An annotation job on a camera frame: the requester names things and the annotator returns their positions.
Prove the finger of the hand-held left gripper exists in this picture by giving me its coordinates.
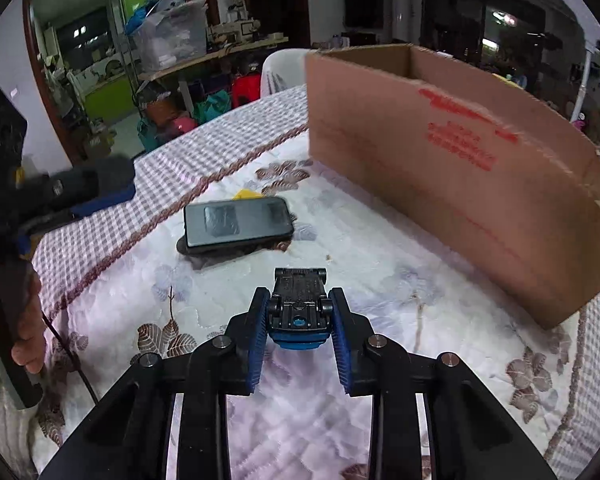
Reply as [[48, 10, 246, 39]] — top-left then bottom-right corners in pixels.
[[15, 210, 78, 260], [47, 156, 137, 219]]

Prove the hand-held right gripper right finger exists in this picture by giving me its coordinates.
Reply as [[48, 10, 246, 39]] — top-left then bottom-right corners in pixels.
[[327, 286, 561, 480]]

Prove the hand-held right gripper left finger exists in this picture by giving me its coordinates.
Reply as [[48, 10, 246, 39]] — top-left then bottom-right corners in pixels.
[[39, 286, 272, 480]]

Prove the blue black toy car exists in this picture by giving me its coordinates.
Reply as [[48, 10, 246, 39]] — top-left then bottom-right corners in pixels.
[[265, 266, 333, 348]]

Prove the brown cardboard box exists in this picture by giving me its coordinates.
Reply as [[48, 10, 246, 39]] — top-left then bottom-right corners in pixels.
[[304, 43, 600, 331]]

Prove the person's left hand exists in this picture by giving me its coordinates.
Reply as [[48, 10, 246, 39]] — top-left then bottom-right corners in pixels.
[[0, 275, 47, 375]]

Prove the dark flat pouch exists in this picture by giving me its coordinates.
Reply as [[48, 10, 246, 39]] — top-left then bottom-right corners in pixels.
[[176, 232, 298, 262]]

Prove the black smartphone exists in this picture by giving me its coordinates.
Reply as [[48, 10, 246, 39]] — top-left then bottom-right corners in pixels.
[[183, 196, 295, 252]]

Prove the teal cloth bag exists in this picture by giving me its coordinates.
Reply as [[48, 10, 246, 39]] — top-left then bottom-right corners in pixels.
[[195, 90, 234, 124]]

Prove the clear plastic storage box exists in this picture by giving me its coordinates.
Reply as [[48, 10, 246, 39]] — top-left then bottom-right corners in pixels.
[[130, 0, 209, 74]]

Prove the wooden side table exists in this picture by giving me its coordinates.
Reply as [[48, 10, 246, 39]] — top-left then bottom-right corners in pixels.
[[137, 35, 290, 111]]

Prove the white plastic chair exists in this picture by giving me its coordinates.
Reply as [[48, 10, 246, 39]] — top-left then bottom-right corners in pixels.
[[261, 48, 313, 99]]

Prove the black flat television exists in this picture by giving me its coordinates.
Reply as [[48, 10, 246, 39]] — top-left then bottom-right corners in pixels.
[[343, 0, 385, 31]]

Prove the white standing air conditioner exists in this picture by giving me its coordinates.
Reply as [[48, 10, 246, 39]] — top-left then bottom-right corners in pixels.
[[392, 0, 412, 44]]

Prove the black cable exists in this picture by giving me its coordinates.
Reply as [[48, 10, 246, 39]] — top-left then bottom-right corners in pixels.
[[40, 310, 100, 405]]

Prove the white ring floor lamp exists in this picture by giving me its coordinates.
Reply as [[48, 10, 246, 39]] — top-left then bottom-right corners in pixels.
[[572, 35, 600, 121]]

